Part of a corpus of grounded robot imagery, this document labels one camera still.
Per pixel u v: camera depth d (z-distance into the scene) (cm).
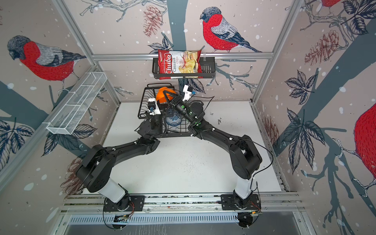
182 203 75
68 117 71
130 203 73
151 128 59
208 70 95
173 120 106
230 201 73
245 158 47
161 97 68
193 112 58
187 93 70
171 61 88
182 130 101
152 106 62
